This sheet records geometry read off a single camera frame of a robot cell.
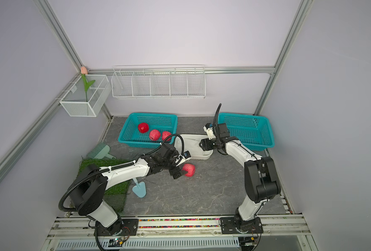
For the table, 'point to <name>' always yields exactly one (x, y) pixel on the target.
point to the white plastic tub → (192, 144)
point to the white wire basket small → (78, 102)
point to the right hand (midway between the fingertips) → (204, 142)
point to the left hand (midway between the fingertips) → (182, 164)
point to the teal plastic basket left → (131, 137)
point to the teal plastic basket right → (253, 132)
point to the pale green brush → (100, 151)
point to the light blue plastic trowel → (140, 189)
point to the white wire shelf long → (159, 81)
